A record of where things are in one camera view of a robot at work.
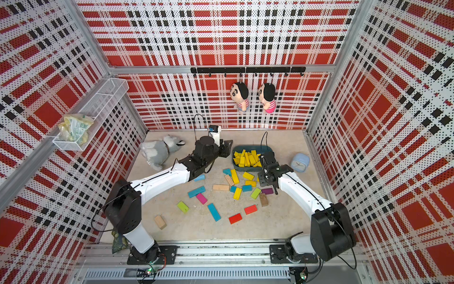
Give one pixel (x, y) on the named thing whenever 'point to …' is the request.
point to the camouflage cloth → (116, 245)
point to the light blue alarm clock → (300, 161)
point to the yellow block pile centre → (249, 177)
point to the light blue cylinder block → (201, 177)
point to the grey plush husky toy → (156, 151)
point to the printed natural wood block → (229, 180)
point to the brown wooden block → (264, 200)
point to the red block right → (250, 209)
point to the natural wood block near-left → (160, 221)
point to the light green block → (256, 193)
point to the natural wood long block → (221, 187)
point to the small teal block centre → (246, 187)
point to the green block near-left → (182, 206)
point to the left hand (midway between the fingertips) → (230, 140)
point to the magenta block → (201, 198)
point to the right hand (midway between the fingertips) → (270, 177)
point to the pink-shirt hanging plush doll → (267, 94)
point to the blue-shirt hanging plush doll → (239, 93)
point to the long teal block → (214, 212)
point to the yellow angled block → (234, 176)
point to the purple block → (267, 191)
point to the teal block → (196, 191)
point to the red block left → (235, 218)
